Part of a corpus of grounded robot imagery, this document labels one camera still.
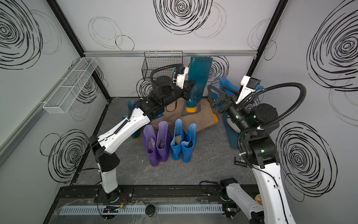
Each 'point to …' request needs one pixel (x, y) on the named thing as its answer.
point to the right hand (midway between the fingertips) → (216, 88)
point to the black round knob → (149, 210)
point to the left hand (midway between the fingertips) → (195, 81)
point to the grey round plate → (233, 126)
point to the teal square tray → (233, 135)
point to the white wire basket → (65, 95)
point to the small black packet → (240, 162)
